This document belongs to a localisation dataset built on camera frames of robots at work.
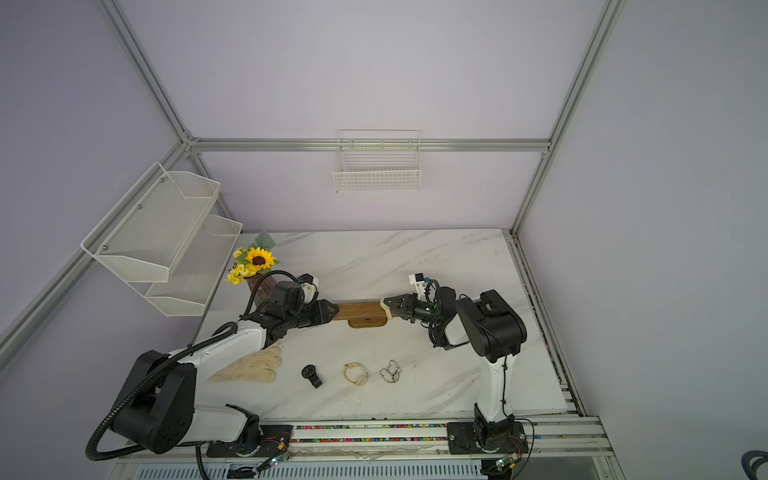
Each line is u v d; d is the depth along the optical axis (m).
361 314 0.88
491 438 0.66
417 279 0.90
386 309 0.88
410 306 0.83
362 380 0.81
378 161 0.96
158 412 0.42
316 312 0.78
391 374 0.84
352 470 0.70
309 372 0.84
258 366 0.85
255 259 0.82
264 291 0.72
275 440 0.73
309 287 0.82
